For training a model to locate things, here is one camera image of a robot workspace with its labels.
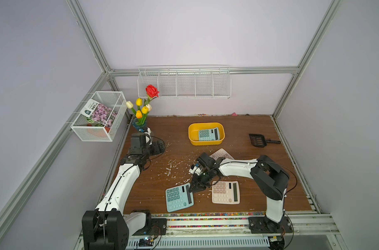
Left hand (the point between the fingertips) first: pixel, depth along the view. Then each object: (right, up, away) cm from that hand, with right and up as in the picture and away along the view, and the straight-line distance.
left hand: (158, 144), depth 83 cm
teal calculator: (+29, +4, +23) cm, 38 cm away
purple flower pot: (-25, +14, -9) cm, 30 cm away
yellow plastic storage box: (+19, +8, +24) cm, 31 cm away
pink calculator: (+37, -7, +16) cm, 41 cm away
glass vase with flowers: (-12, +12, +6) cm, 18 cm away
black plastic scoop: (+65, +1, +24) cm, 70 cm away
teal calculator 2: (+11, -28, -2) cm, 30 cm away
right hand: (+17, -24, -2) cm, 30 cm away
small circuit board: (-4, -45, -11) cm, 47 cm away
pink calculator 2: (+36, -26, 0) cm, 45 cm away
